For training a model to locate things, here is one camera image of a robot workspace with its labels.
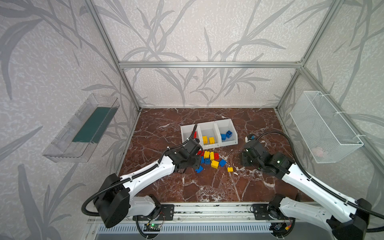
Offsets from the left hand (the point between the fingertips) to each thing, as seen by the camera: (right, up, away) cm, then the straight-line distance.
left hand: (199, 156), depth 82 cm
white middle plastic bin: (+6, +9, +23) cm, 26 cm away
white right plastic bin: (+19, +10, +19) cm, 28 cm away
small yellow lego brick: (+18, -10, +6) cm, 21 cm away
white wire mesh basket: (+54, +13, -21) cm, 59 cm away
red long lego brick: (-3, +10, +20) cm, 22 cm away
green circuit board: (-23, -32, -11) cm, 41 cm away
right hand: (+23, +4, -4) cm, 23 cm away
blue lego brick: (+14, -6, +9) cm, 17 cm away
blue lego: (+16, +9, +17) cm, 25 cm away
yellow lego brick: (+3, +7, +16) cm, 18 cm away
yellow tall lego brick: (+7, -2, +9) cm, 12 cm away
